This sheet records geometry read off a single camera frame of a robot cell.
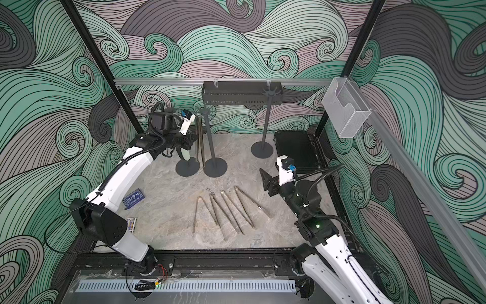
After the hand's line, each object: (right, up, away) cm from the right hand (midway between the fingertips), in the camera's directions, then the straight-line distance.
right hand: (267, 167), depth 66 cm
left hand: (-28, +13, +12) cm, 34 cm away
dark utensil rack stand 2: (-24, -4, +37) cm, 44 cm away
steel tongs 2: (-2, -25, +21) cm, 33 cm away
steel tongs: (-19, -26, +19) cm, 37 cm away
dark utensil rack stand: (-39, -4, +37) cm, 54 cm away
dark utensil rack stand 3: (+5, +6, +45) cm, 45 cm away
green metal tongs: (-35, +4, +19) cm, 40 cm away
